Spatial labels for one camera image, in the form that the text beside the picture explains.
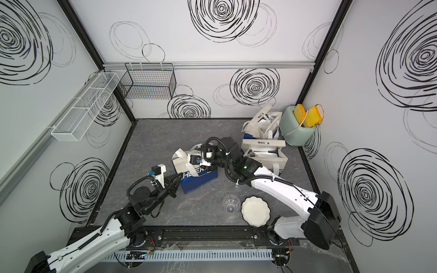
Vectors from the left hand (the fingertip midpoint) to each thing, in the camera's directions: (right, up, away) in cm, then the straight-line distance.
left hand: (181, 175), depth 75 cm
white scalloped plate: (+34, -19, +6) cm, 39 cm away
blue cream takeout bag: (+3, +6, -3) cm, 7 cm away
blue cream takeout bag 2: (+37, +20, +5) cm, 42 cm away
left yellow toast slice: (+62, +30, +22) cm, 73 cm away
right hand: (+7, +11, -5) cm, 14 cm away
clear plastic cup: (+23, -16, +8) cm, 29 cm away
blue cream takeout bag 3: (+42, +9, +10) cm, 44 cm away
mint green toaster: (+60, +19, +23) cm, 67 cm away
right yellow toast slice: (+71, +28, +22) cm, 79 cm away
